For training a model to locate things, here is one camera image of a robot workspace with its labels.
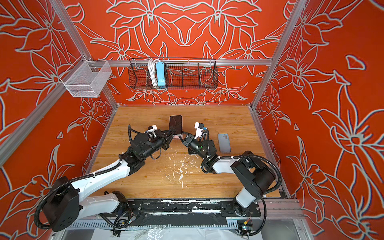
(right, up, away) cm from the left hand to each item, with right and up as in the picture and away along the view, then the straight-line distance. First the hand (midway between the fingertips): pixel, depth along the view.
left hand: (176, 128), depth 71 cm
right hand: (-1, -3, +2) cm, 4 cm away
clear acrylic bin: (-59, +30, +21) cm, 70 cm away
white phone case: (+30, -11, +26) cm, 41 cm away
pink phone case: (0, -4, +3) cm, 5 cm away
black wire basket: (-5, +36, +28) cm, 46 cm away
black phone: (-1, +2, +7) cm, 7 cm away
